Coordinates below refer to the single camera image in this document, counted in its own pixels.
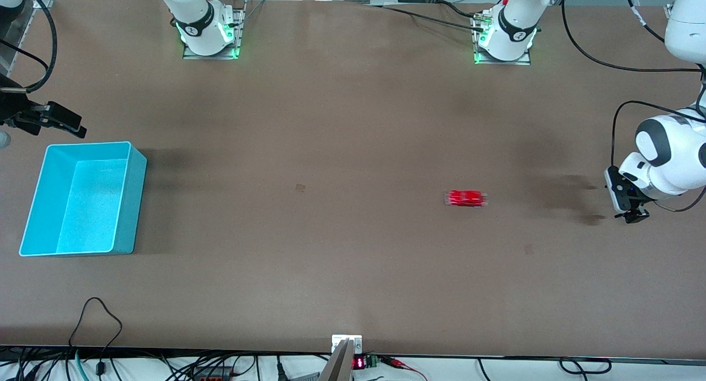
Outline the black power strip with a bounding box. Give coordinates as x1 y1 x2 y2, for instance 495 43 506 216
190 364 233 379

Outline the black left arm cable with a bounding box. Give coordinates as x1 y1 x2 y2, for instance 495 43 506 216
561 0 706 73

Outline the red beetle toy car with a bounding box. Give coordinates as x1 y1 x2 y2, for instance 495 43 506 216
444 189 489 208

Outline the black cable across table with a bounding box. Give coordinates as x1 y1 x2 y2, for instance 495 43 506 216
364 1 489 33

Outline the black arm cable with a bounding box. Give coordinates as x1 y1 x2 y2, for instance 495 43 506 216
561 0 706 73
23 0 58 93

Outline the grey metal bar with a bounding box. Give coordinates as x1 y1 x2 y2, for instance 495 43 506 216
319 340 354 381

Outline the blue plastic box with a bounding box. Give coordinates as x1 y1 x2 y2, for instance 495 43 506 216
19 141 148 257

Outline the black coiled cable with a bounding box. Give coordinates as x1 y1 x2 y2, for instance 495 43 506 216
559 357 612 375

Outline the black looped cable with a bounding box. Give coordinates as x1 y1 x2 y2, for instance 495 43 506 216
68 297 123 366

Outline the white table clamp bracket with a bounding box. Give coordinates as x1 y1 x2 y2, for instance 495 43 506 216
331 335 363 354

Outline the thin black camera cable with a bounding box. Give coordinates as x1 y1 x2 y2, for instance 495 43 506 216
610 100 706 169

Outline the black cable with white tag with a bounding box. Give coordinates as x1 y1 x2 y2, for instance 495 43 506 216
623 0 667 44

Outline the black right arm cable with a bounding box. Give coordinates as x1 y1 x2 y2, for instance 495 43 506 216
23 0 58 93

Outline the red alligator clip lead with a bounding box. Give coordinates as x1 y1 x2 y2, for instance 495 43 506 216
379 356 428 381

